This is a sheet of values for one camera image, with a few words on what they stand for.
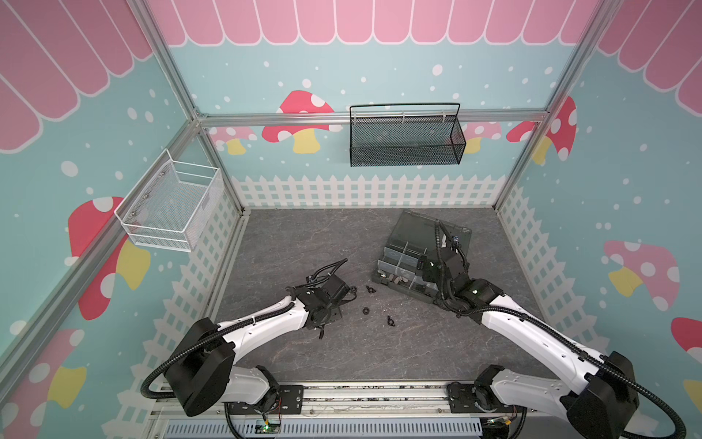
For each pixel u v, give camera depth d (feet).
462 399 2.44
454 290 1.90
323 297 2.16
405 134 3.10
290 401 2.45
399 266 3.17
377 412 2.43
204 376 1.36
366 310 3.01
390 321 2.91
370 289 3.16
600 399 1.25
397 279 3.17
